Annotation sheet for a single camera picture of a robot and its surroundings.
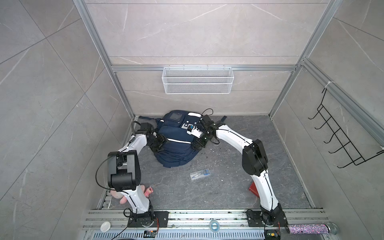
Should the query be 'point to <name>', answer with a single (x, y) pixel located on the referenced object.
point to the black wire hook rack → (356, 158)
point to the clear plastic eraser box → (200, 173)
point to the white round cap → (105, 226)
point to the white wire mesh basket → (197, 80)
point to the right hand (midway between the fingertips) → (196, 141)
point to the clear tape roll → (214, 226)
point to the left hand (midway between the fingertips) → (167, 141)
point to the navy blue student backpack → (178, 127)
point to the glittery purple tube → (308, 228)
